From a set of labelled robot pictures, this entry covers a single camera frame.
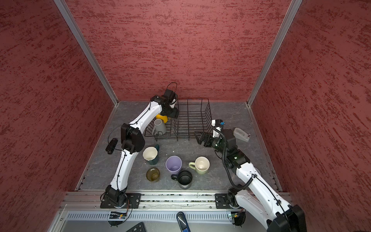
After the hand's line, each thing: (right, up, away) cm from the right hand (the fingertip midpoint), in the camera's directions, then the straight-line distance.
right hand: (198, 136), depth 76 cm
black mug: (-8, -25, +5) cm, 27 cm away
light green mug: (+2, -19, +9) cm, 21 cm away
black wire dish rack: (-1, +11, +34) cm, 36 cm away
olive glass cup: (-26, -23, +6) cm, 36 cm away
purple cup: (-14, -17, +5) cm, 23 cm away
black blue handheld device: (-8, -37, -12) cm, 40 cm away
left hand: (-17, +11, +22) cm, 30 cm away
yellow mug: (-23, +10, +21) cm, 32 cm away
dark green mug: (-29, -12, +9) cm, 32 cm away
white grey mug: (-24, +4, +16) cm, 30 cm away
